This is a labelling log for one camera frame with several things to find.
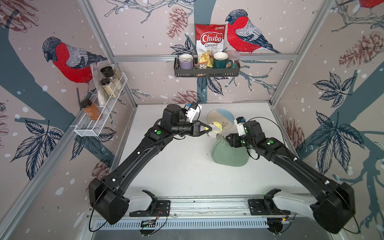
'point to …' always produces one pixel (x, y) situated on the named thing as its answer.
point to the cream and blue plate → (221, 115)
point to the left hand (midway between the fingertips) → (212, 127)
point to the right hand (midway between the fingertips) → (230, 135)
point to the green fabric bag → (223, 153)
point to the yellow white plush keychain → (216, 131)
